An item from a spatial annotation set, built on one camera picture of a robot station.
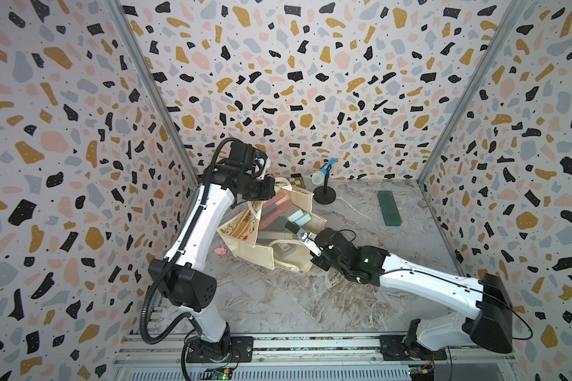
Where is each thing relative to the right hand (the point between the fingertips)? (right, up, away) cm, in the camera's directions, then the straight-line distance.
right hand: (316, 242), depth 76 cm
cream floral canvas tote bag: (-26, +3, +6) cm, 27 cm away
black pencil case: (-8, +4, +12) cm, 15 cm away
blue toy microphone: (+2, +23, +18) cm, 29 cm away
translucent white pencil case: (-15, 0, +16) cm, 22 cm away
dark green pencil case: (+36, +10, +34) cm, 51 cm away
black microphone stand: (+7, +17, +38) cm, 42 cm away
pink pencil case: (-14, +11, +25) cm, 30 cm away
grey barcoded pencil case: (-12, -5, +13) cm, 19 cm away
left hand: (-12, +16, 0) cm, 21 cm away
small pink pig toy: (-37, -7, +18) cm, 42 cm away
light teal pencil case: (-5, +7, +13) cm, 16 cm away
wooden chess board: (-7, +24, +43) cm, 50 cm away
